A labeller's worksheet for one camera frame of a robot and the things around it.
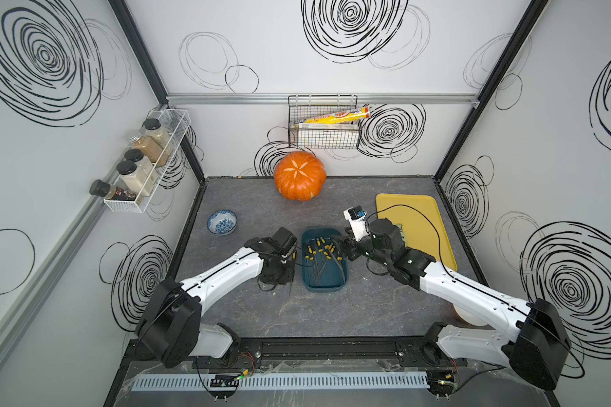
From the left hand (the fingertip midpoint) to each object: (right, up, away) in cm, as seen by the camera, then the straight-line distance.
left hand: (287, 278), depth 83 cm
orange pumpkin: (+3, +36, +20) cm, 41 cm away
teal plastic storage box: (+13, +3, +8) cm, 15 cm away
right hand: (+16, +16, -6) cm, 23 cm away
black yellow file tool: (+1, -4, +4) cm, 6 cm away
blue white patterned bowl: (-28, +17, +19) cm, 38 cm away
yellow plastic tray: (+37, +22, -15) cm, 46 cm away
